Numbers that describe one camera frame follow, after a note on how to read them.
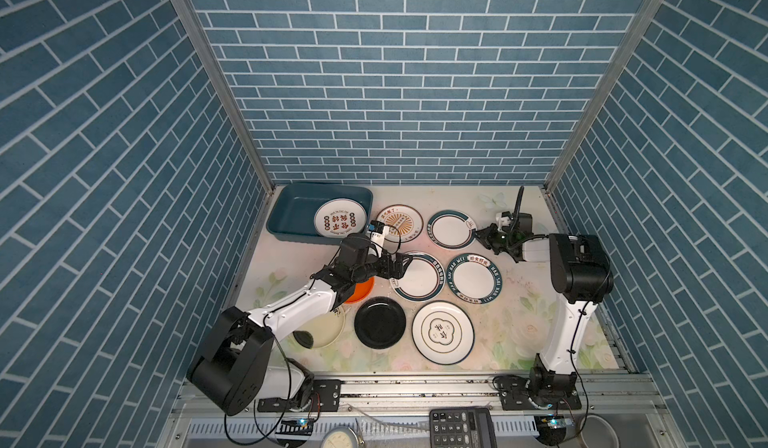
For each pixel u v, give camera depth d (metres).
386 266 0.74
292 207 1.14
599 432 0.68
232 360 0.42
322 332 0.84
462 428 0.68
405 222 1.09
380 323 0.86
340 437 0.65
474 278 0.95
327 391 0.74
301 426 0.72
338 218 1.09
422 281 0.95
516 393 0.74
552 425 0.71
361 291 0.92
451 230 1.06
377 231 0.74
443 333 0.84
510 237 0.86
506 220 0.98
